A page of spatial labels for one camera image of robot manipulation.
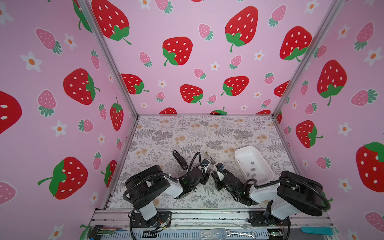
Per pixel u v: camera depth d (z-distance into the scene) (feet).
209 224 2.40
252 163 3.08
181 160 3.00
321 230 2.32
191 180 2.21
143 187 1.54
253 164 3.05
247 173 2.96
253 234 2.31
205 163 2.50
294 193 1.47
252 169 2.99
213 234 2.26
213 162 3.11
